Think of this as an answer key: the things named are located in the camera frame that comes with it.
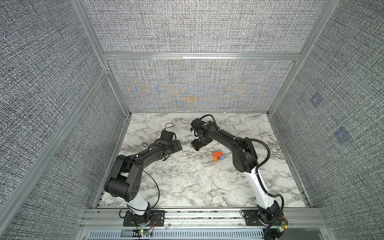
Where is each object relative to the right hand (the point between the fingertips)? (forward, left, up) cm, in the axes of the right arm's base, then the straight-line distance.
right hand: (200, 144), depth 101 cm
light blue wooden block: (-12, -12, +3) cm, 18 cm away
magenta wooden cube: (-11, -11, 0) cm, 15 cm away
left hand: (-5, +16, +4) cm, 17 cm away
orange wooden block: (-12, -9, +2) cm, 15 cm away
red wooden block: (-9, -10, +1) cm, 13 cm away
